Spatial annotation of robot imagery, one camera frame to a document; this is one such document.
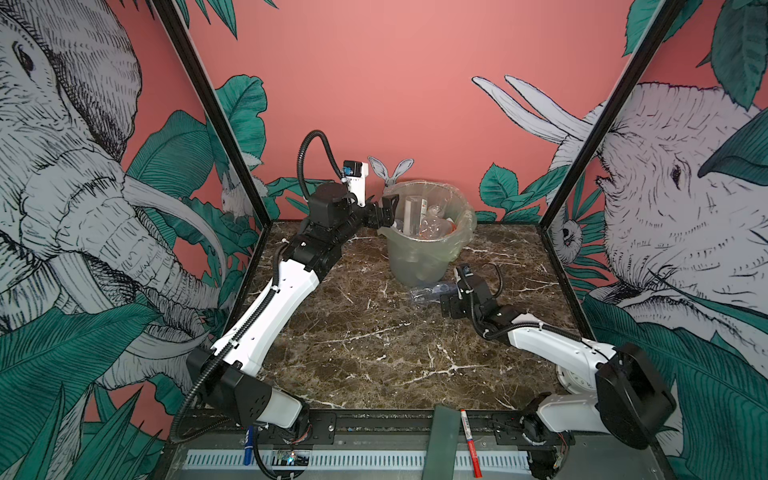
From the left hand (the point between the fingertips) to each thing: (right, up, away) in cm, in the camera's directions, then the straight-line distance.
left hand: (382, 188), depth 68 cm
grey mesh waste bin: (+13, -19, +26) cm, 34 cm away
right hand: (+20, -26, +20) cm, 39 cm away
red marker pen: (+22, -63, +3) cm, 67 cm away
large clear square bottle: (+9, -1, +24) cm, 26 cm away
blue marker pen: (-32, -61, +3) cm, 69 cm away
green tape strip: (+14, -63, +4) cm, 65 cm away
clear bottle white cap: (+16, -29, +31) cm, 45 cm away
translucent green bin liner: (+22, 0, +25) cm, 34 cm away
